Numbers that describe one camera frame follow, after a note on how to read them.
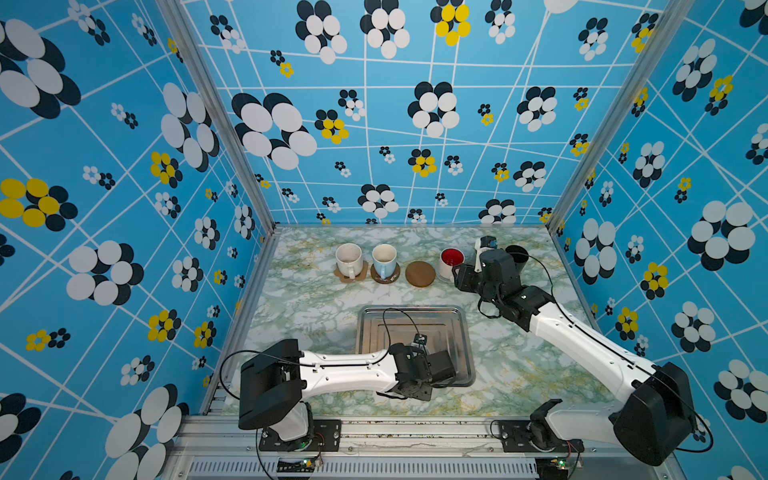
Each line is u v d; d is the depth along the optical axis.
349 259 1.04
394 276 1.04
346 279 1.02
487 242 0.71
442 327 0.94
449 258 1.03
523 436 0.72
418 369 0.59
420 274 1.05
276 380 0.46
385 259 0.97
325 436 0.73
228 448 0.72
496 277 0.61
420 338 0.72
